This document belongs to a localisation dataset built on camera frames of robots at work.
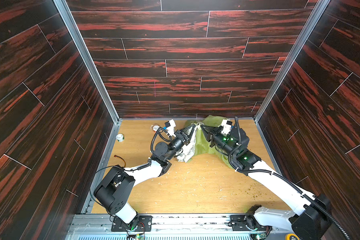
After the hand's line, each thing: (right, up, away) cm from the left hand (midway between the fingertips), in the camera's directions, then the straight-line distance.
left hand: (196, 127), depth 67 cm
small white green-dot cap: (-51, -6, +40) cm, 65 cm away
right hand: (+3, +2, +2) cm, 4 cm away
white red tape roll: (-27, +2, +45) cm, 52 cm away
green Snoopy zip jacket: (+4, -9, +20) cm, 22 cm away
